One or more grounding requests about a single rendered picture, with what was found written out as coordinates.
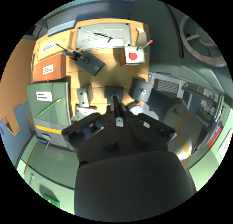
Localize orange board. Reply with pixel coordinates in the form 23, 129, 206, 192
0, 38, 38, 136

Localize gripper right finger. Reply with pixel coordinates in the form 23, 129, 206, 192
121, 103, 176, 145

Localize grey lever with red tip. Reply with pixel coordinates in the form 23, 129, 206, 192
136, 39, 154, 51

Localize green wall sign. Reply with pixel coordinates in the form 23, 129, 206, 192
42, 193, 61, 209

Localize white and blue round tin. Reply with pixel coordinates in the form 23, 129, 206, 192
129, 104, 146, 116

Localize orange box with red button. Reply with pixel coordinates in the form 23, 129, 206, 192
119, 45, 146, 67

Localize grey block housing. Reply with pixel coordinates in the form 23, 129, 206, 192
128, 78, 153, 103

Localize beige cardboard box white label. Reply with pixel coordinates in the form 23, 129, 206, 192
36, 34, 74, 62

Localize orange cable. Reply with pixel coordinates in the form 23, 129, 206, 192
23, 141, 40, 175

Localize large grey handwheel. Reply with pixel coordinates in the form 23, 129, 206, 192
179, 14, 229, 69

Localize white wall poster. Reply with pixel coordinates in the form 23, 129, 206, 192
217, 128, 233, 159

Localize orange box with white label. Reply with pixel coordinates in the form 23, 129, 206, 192
33, 54, 67, 83

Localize dark blue-grey clamp block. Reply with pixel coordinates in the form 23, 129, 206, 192
75, 50, 106, 77

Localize blue-grey key holder block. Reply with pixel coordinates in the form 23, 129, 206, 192
104, 86, 125, 104

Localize black key with grey end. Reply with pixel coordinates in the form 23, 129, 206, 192
112, 94, 125, 128

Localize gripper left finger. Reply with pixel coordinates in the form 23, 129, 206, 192
61, 102, 118, 143

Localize grey-green binder with white label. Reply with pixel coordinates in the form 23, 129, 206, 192
26, 81, 72, 127

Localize grey slotted metal table plate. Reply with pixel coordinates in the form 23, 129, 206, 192
75, 23, 132, 51

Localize grey metal shelf cart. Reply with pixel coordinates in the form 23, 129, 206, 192
181, 81, 227, 153

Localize grey cabinet with yellow stripe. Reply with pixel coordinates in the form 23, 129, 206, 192
33, 117, 78, 150

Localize black hex key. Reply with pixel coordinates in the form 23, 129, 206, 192
93, 32, 114, 43

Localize blue-grey tray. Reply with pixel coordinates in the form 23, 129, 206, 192
46, 20, 78, 38

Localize dark grey clamp lever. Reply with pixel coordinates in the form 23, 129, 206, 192
61, 49, 90, 64

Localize beige block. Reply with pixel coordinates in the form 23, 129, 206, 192
135, 27, 152, 55

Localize grey perforated metal block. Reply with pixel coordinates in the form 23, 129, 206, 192
76, 83, 94, 108
74, 104, 98, 121

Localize grey machine with vent grille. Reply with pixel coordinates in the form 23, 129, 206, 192
147, 72, 183, 100

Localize green pencil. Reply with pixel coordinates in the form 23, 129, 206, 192
36, 98, 63, 118

